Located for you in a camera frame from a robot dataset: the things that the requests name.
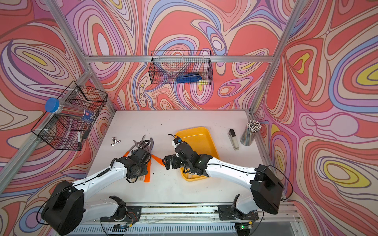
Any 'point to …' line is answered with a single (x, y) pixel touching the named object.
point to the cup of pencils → (252, 127)
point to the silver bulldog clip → (114, 139)
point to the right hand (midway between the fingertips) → (171, 163)
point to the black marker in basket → (79, 142)
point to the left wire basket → (69, 131)
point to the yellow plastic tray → (201, 139)
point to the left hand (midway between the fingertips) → (144, 171)
